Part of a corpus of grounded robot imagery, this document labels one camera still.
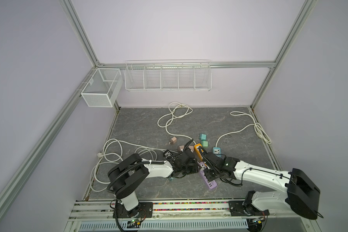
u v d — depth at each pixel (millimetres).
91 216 735
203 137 1004
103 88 1013
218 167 628
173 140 967
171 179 826
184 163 694
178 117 1131
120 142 990
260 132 1036
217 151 924
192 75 1036
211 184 791
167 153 915
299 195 412
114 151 966
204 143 974
